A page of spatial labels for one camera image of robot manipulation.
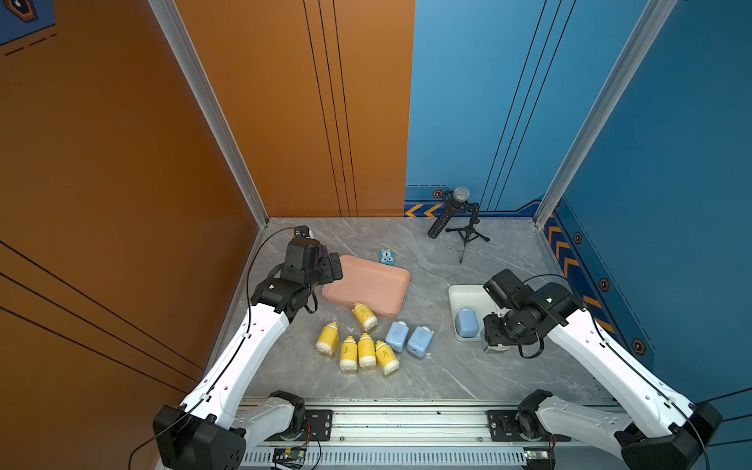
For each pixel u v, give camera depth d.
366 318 0.85
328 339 0.81
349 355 0.78
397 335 0.81
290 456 0.72
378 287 1.00
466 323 0.86
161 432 0.37
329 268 0.69
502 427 0.72
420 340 0.81
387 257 1.06
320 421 0.74
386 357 0.77
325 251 1.11
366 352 0.79
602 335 0.44
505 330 0.60
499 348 0.69
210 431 0.37
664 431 0.37
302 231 0.67
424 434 0.73
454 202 0.94
